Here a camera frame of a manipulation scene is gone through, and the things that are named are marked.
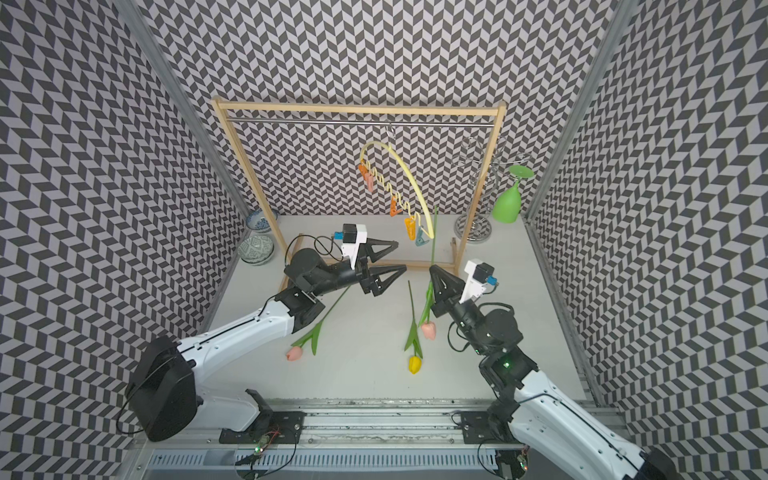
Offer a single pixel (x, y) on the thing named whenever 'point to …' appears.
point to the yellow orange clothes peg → (411, 226)
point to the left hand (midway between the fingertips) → (400, 258)
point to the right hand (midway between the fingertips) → (429, 274)
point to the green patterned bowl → (255, 249)
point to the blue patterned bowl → (256, 220)
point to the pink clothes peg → (370, 181)
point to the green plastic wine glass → (506, 206)
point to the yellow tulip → (415, 362)
